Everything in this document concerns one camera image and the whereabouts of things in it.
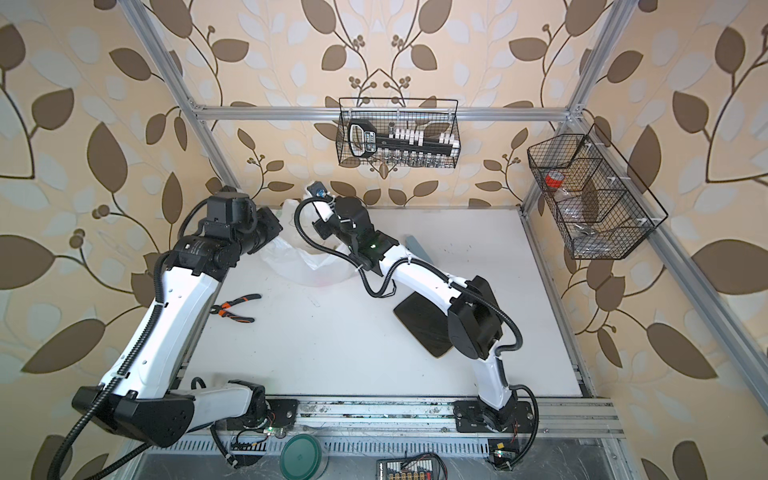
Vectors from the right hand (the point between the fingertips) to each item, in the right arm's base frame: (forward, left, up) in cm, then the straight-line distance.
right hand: (317, 201), depth 76 cm
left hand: (-6, +8, +1) cm, 10 cm away
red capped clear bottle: (+11, -68, -5) cm, 69 cm away
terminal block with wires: (-54, -24, -32) cm, 67 cm away
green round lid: (-52, +1, -23) cm, 57 cm away
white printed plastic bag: (-9, +7, -12) cm, 17 cm away
